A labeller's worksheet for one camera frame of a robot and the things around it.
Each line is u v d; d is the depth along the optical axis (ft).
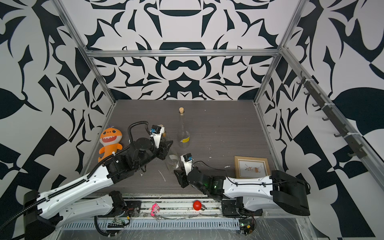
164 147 2.02
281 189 1.56
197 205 2.42
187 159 2.17
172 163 2.65
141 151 1.68
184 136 2.89
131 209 2.39
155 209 2.44
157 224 2.34
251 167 2.86
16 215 1.22
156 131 1.96
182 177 2.14
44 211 1.29
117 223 2.22
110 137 2.97
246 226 2.33
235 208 2.30
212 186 1.94
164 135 2.13
